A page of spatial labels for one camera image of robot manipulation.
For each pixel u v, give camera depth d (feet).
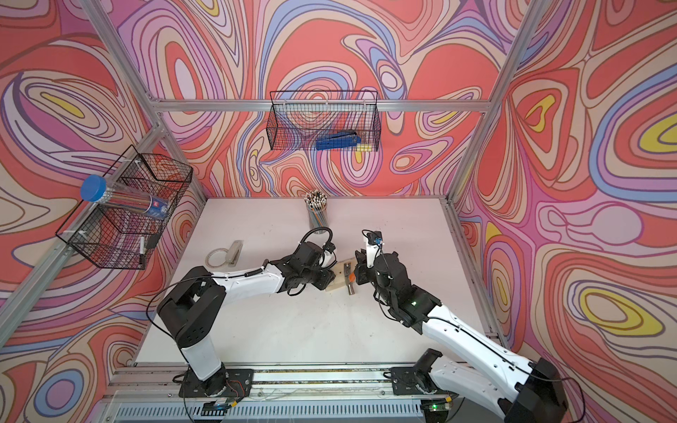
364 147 2.75
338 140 2.96
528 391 1.30
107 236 2.30
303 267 2.32
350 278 2.83
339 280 2.95
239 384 2.39
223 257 3.26
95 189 2.02
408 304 1.82
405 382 2.36
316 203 3.10
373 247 2.06
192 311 1.53
